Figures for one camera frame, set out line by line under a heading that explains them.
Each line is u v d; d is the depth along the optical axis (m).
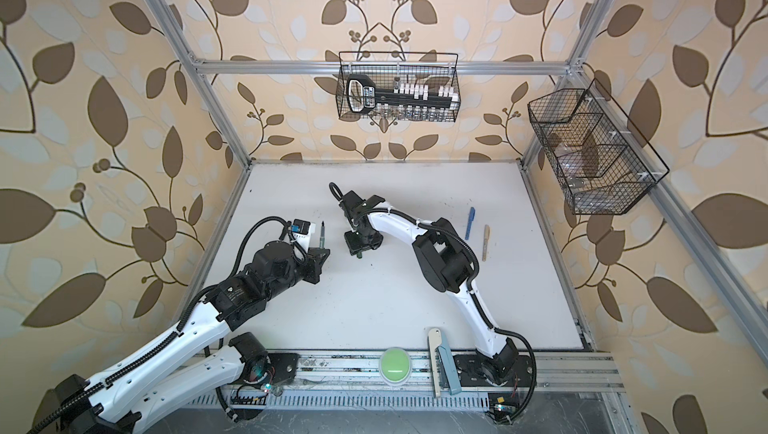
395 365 0.77
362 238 0.84
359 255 0.94
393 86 0.81
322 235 0.74
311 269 0.67
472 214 1.05
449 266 0.58
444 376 0.71
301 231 0.65
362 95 0.84
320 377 0.74
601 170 0.74
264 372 0.73
